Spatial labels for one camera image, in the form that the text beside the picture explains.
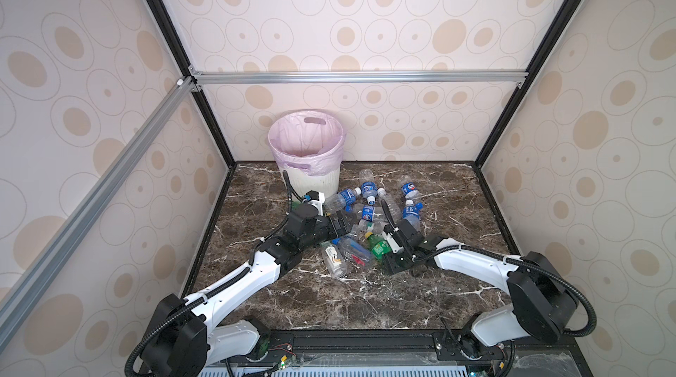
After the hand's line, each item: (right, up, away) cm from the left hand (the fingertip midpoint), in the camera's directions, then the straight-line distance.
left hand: (355, 218), depth 76 cm
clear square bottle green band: (+8, -6, +21) cm, 24 cm away
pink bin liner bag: (-16, +28, +30) cm, 44 cm away
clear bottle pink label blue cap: (0, -12, +12) cm, 17 cm away
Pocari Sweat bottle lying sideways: (-5, +3, +29) cm, 30 cm away
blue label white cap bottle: (+22, -1, +21) cm, 30 cm away
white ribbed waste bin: (-9, +10, +19) cm, 24 cm away
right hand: (+12, -16, +12) cm, 24 cm away
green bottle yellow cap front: (+8, -10, +10) cm, 16 cm away
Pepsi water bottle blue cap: (+6, 0, +21) cm, 22 cm away
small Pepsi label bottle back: (+23, +8, +30) cm, 38 cm away
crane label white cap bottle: (-6, -14, +9) cm, 18 cm away
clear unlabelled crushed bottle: (+15, +2, +25) cm, 29 cm away
